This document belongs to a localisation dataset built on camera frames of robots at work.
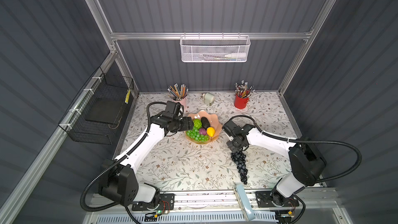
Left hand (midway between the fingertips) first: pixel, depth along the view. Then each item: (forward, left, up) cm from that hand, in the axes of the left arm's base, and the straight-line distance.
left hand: (188, 124), depth 83 cm
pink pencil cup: (+23, +4, -8) cm, 25 cm away
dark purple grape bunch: (-16, -27, -11) cm, 33 cm away
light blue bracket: (-35, -25, -14) cm, 45 cm away
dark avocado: (+8, -10, -10) cm, 17 cm away
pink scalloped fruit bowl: (+9, -16, -12) cm, 22 cm away
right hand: (-8, -27, -12) cm, 31 cm away
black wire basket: (-2, +41, +14) cm, 44 cm away
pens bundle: (+23, -35, +2) cm, 42 cm away
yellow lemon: (+2, -13, -11) cm, 17 cm away
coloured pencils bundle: (+30, +7, -5) cm, 31 cm away
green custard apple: (+6, -5, -9) cm, 12 cm away
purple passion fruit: (+1, -8, -10) cm, 13 cm away
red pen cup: (+27, -37, -15) cm, 48 cm away
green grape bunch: (-1, -3, -9) cm, 9 cm away
